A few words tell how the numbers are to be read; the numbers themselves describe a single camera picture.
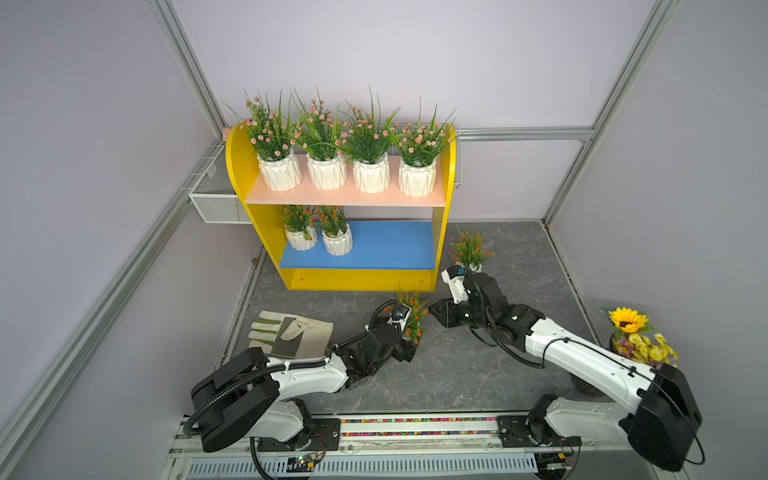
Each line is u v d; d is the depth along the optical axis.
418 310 0.76
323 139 0.66
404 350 0.65
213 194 0.79
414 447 0.73
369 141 0.64
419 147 0.62
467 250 0.92
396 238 0.94
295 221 0.85
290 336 0.90
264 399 0.42
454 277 0.71
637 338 0.64
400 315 0.72
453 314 0.69
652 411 0.39
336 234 0.89
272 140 0.62
